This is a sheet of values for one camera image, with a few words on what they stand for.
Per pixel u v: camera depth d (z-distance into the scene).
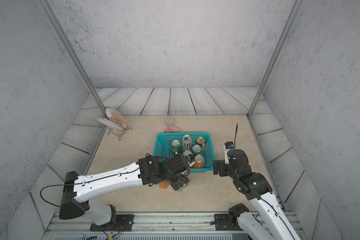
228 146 0.63
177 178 0.60
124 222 0.73
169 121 1.12
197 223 0.74
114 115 1.05
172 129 1.08
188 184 0.62
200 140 0.92
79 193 0.40
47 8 0.71
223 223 0.72
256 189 0.46
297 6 0.70
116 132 1.03
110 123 0.93
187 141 0.89
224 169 0.64
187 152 0.87
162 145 0.99
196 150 0.88
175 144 0.91
